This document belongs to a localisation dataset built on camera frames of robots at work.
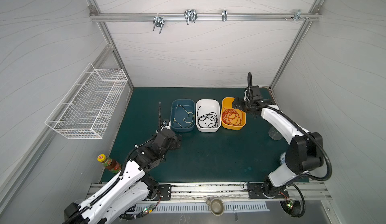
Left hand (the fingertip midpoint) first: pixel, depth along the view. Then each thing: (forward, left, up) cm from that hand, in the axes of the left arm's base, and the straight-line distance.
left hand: (173, 133), depth 77 cm
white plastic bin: (+28, -19, -11) cm, 36 cm away
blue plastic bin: (+23, -2, -16) cm, 28 cm away
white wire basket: (+2, +39, +15) cm, 42 cm away
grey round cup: (-30, -23, -14) cm, 40 cm away
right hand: (+22, -39, +1) cm, 44 cm away
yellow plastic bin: (+31, -33, -11) cm, 46 cm away
